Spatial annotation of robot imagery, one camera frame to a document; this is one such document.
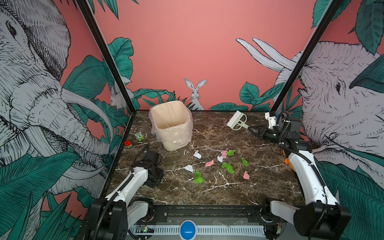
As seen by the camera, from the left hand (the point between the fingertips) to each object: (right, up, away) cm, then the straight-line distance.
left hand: (162, 175), depth 85 cm
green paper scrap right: (+50, +6, +8) cm, 51 cm away
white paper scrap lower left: (+15, +3, +5) cm, 16 cm away
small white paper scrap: (+35, +8, +9) cm, 36 cm away
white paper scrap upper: (+20, +10, +11) cm, 25 cm away
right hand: (+46, +28, -12) cm, 55 cm away
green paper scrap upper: (+42, +11, +11) cm, 45 cm away
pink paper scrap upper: (+38, +10, +11) cm, 41 cm away
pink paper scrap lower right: (+50, -1, +3) cm, 50 cm away
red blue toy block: (-24, +17, +9) cm, 31 cm away
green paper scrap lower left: (+21, -2, +1) cm, 21 cm away
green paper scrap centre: (+40, +3, +6) cm, 40 cm away
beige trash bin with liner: (+3, +30, +15) cm, 34 cm away
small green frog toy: (-21, +21, +19) cm, 35 cm away
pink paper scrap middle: (+28, +5, +6) cm, 29 cm away
